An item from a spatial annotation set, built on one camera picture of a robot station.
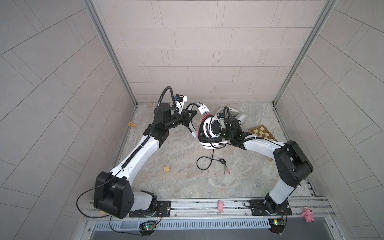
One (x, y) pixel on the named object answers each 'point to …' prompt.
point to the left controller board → (147, 228)
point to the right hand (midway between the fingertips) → (209, 131)
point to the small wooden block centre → (166, 169)
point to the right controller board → (277, 225)
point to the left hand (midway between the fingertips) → (198, 110)
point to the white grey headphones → (241, 117)
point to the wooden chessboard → (262, 131)
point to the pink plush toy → (308, 215)
